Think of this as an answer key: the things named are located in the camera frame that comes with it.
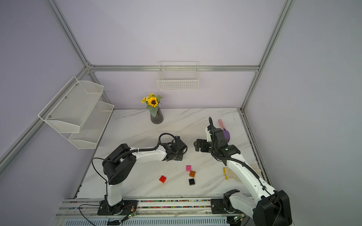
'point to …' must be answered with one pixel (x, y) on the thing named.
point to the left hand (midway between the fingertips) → (177, 155)
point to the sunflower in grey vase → (152, 101)
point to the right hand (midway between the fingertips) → (201, 146)
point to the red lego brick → (162, 179)
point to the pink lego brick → (188, 168)
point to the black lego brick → (192, 181)
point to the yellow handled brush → (224, 172)
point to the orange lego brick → (192, 173)
